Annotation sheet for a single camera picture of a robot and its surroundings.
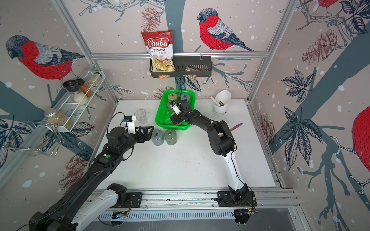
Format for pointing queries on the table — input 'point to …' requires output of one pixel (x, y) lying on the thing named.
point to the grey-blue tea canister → (157, 137)
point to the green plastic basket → (163, 115)
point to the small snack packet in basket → (188, 69)
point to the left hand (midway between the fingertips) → (149, 124)
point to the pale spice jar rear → (95, 79)
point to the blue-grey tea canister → (185, 96)
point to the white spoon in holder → (217, 103)
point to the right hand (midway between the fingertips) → (175, 114)
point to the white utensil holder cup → (224, 96)
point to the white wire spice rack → (47, 138)
